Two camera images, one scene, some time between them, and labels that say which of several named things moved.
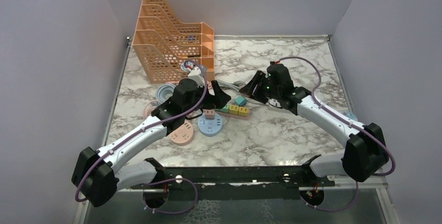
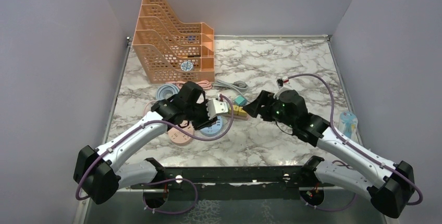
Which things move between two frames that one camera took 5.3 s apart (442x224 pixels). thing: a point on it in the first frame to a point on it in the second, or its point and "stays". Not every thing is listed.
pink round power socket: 184,134 stays
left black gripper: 217,101 to 207,121
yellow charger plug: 243,111 stays
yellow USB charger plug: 233,109 stays
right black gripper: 253,89 to 255,107
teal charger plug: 240,100 stays
